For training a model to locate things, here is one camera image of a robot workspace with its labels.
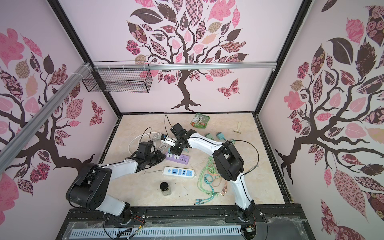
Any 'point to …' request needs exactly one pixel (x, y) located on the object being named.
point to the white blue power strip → (179, 172)
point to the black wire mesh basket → (118, 76)
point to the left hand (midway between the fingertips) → (166, 157)
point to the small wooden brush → (238, 129)
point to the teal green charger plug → (220, 135)
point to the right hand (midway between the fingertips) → (173, 146)
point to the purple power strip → (182, 158)
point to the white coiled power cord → (156, 137)
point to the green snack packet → (200, 120)
